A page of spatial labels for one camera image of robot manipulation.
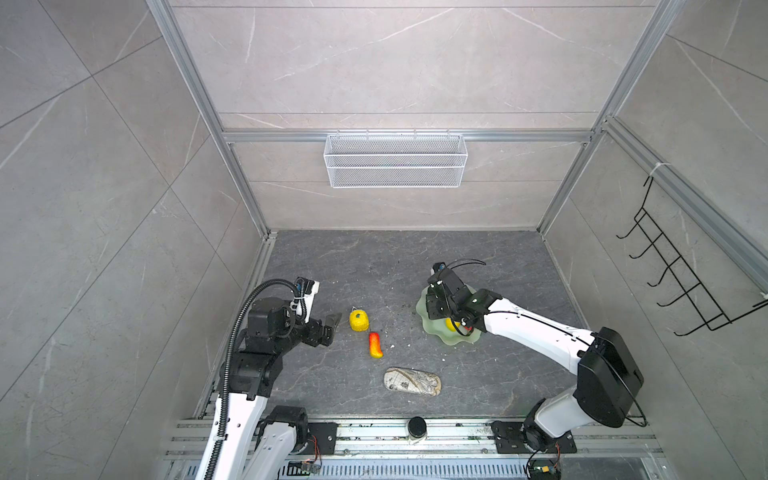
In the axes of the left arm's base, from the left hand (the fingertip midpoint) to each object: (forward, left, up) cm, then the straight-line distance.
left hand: (320, 303), depth 72 cm
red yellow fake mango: (-3, -13, -21) cm, 25 cm away
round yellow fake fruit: (+4, -8, -18) cm, 20 cm away
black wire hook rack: (-10, -84, +9) cm, 85 cm away
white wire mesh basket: (+52, -21, +6) cm, 56 cm away
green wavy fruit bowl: (+4, -33, -23) cm, 40 cm away
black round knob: (-25, -23, -14) cm, 37 cm away
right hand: (+8, -30, -12) cm, 33 cm away
